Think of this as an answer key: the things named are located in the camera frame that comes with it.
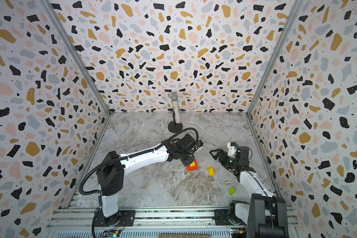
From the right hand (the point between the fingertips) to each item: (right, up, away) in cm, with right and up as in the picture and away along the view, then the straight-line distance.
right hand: (213, 152), depth 86 cm
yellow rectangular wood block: (-1, -12, +4) cm, 12 cm away
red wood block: (-13, -11, +4) cm, 17 cm away
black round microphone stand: (-26, +15, +24) cm, 39 cm away
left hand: (-12, -1, -3) cm, 12 cm away
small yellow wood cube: (-13, -5, -9) cm, 16 cm away
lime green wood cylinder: (+9, -20, -6) cm, 22 cm away
